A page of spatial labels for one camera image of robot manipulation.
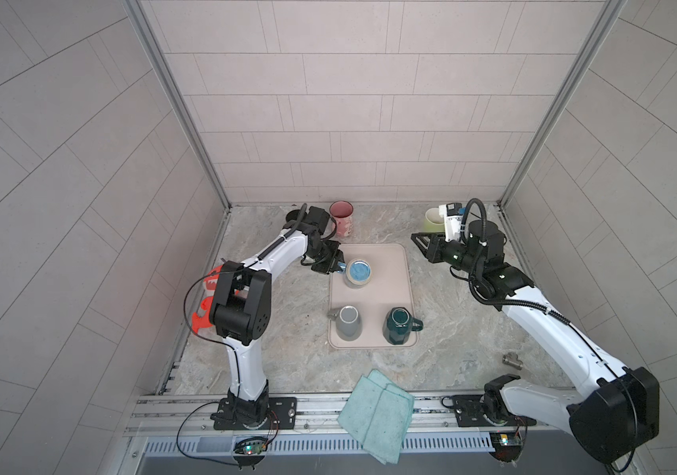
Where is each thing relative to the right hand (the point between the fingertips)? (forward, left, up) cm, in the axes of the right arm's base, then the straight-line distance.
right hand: (414, 236), depth 75 cm
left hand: (+6, +16, -16) cm, 24 cm away
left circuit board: (-40, +41, -21) cm, 61 cm away
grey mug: (-15, +18, -16) cm, 28 cm away
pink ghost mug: (+26, +19, -16) cm, 36 cm away
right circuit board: (-42, -17, -27) cm, 53 cm away
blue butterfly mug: (-2, +15, -13) cm, 20 cm away
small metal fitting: (-24, -25, -25) cm, 43 cm away
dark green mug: (-17, +5, -16) cm, 24 cm away
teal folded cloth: (-35, +13, -24) cm, 44 cm away
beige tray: (0, +5, -26) cm, 26 cm away
